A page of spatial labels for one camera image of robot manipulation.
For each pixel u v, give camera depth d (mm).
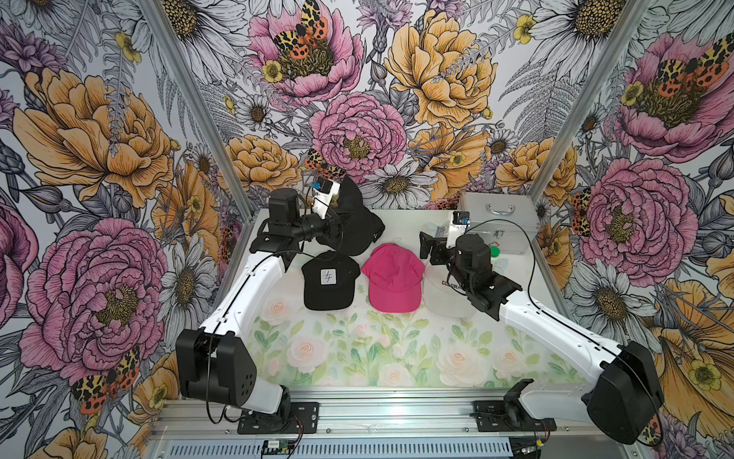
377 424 736
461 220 662
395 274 948
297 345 874
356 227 752
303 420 747
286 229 610
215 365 408
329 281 967
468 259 582
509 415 664
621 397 395
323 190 652
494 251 1009
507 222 648
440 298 934
